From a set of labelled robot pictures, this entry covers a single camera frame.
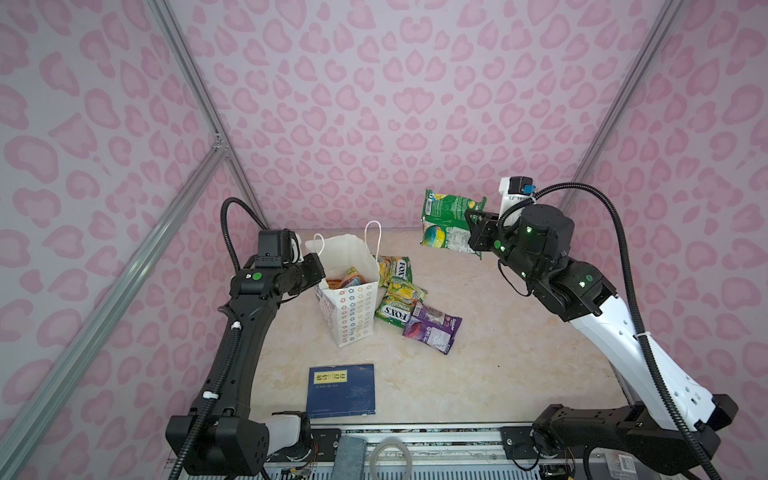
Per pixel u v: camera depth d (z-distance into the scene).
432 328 0.90
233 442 0.37
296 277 0.62
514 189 0.52
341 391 0.82
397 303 0.97
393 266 1.06
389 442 0.71
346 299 0.74
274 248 0.55
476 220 0.62
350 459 0.69
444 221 0.65
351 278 0.92
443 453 0.72
